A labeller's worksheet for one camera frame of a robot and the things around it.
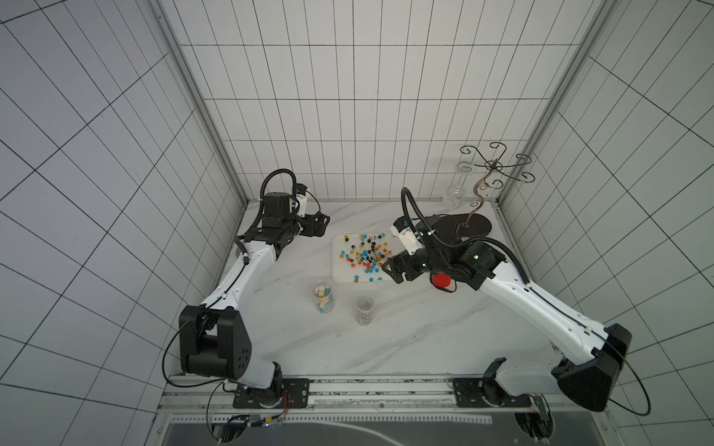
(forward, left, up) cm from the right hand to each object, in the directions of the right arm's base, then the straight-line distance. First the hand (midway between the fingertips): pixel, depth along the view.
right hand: (396, 251), depth 75 cm
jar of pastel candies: (-6, +21, -14) cm, 27 cm away
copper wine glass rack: (+29, -32, +6) cm, 44 cm away
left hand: (+12, +25, -2) cm, 28 cm away
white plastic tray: (+12, +12, -23) cm, 28 cm away
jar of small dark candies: (-9, +8, -15) cm, 20 cm away
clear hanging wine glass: (+26, -21, -2) cm, 34 cm away
